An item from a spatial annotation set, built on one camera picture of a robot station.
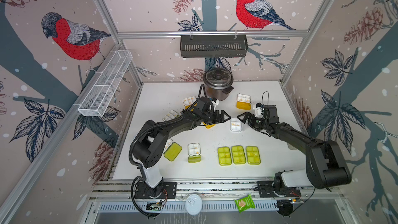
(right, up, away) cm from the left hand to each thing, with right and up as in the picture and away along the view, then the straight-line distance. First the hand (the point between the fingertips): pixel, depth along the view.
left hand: (229, 117), depth 84 cm
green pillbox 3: (-3, -21, 0) cm, 22 cm away
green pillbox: (+13, -22, 0) cm, 26 cm away
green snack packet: (+5, -37, -16) cm, 40 cm away
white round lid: (-18, -35, -18) cm, 44 cm away
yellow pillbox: (-10, -7, +11) cm, 17 cm away
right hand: (+9, -1, +6) cm, 11 cm away
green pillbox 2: (-32, -19, +2) cm, 38 cm away
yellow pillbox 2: (+15, +8, +24) cm, 29 cm away
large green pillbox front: (+5, -21, 0) cm, 21 cm away
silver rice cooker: (-5, +20, +15) cm, 26 cm away
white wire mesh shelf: (-65, +20, -4) cm, 69 cm away
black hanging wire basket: (-18, +47, +23) cm, 55 cm away
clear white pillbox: (+7, -7, +13) cm, 16 cm away
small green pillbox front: (-20, -21, +1) cm, 28 cm away
